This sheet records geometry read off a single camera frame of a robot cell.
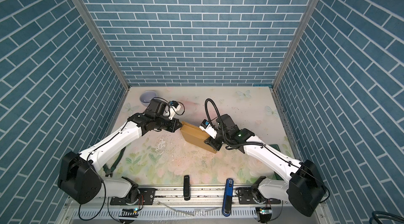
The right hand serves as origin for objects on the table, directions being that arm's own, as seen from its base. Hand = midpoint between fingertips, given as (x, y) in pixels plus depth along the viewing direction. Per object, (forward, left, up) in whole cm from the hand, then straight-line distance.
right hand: (206, 136), depth 80 cm
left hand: (+4, +13, +2) cm, 14 cm away
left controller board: (-33, +33, -16) cm, 50 cm away
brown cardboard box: (-1, +5, +1) cm, 5 cm away
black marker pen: (-22, +8, -13) cm, 27 cm away
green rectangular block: (-13, -38, -15) cm, 42 cm away
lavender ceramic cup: (+31, +45, -7) cm, 55 cm away
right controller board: (-28, -30, -19) cm, 46 cm away
